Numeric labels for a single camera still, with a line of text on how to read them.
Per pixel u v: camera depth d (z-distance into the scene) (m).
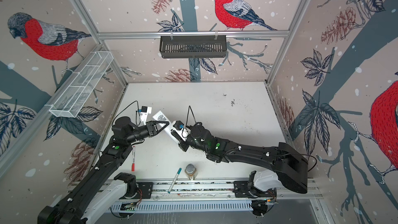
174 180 0.76
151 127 0.65
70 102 0.71
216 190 0.75
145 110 0.70
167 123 0.72
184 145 0.64
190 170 0.70
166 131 0.71
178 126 0.59
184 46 1.07
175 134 0.62
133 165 0.81
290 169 0.41
